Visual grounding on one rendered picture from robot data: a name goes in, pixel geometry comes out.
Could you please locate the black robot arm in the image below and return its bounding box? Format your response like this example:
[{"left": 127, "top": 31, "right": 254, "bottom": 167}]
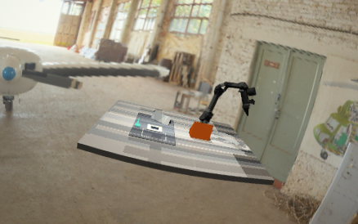
[{"left": 199, "top": 81, "right": 257, "bottom": 124}]

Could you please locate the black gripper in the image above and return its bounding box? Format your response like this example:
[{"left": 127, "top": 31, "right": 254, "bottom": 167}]
[{"left": 241, "top": 96, "right": 250, "bottom": 116}]

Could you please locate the cream square tile with dark centre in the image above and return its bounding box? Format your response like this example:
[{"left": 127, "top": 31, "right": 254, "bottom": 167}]
[{"left": 148, "top": 125, "right": 162, "bottom": 132}]

